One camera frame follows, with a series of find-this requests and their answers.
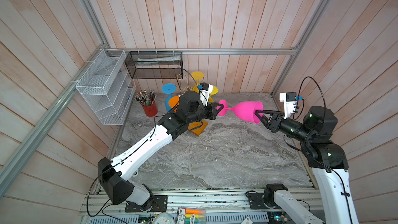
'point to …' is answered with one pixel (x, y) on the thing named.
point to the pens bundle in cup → (145, 99)
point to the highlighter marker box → (190, 216)
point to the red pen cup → (151, 110)
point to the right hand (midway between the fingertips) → (256, 112)
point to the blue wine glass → (169, 88)
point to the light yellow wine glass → (215, 90)
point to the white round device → (163, 218)
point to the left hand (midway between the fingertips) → (223, 110)
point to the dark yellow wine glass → (197, 75)
